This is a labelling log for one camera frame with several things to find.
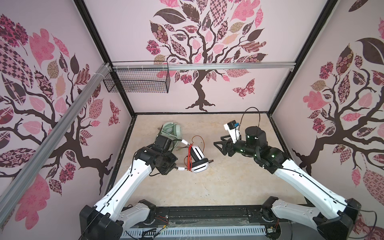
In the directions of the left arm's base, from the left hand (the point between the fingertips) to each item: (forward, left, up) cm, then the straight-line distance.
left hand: (177, 166), depth 75 cm
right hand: (+8, -20, +14) cm, 26 cm away
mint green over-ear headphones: (+30, +6, -9) cm, 31 cm away
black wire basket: (+75, +39, +1) cm, 85 cm away
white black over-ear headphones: (-2, -11, +7) cm, 14 cm away
